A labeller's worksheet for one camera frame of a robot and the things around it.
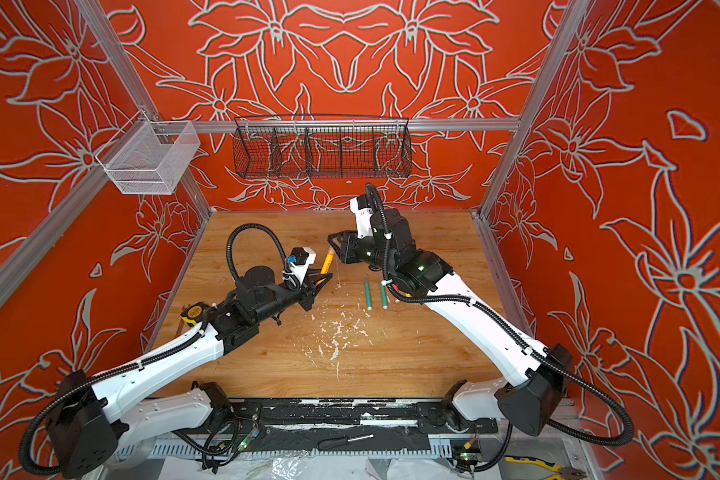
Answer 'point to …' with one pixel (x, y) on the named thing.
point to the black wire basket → (322, 147)
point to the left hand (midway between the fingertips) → (328, 270)
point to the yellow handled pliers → (565, 473)
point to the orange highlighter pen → (328, 263)
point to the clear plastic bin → (149, 157)
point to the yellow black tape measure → (192, 314)
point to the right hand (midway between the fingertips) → (326, 237)
